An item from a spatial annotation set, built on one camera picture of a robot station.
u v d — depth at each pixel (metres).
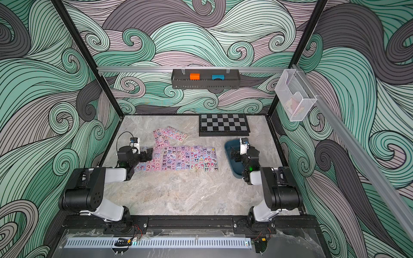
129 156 0.76
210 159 0.95
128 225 0.66
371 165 0.50
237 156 0.84
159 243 0.70
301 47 0.84
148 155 0.87
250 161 0.70
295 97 0.76
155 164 0.95
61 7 0.71
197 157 0.97
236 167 0.94
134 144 0.82
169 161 0.95
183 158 0.96
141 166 0.92
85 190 0.46
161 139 1.07
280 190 0.44
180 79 0.95
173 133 1.07
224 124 1.10
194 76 0.94
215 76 0.95
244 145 0.81
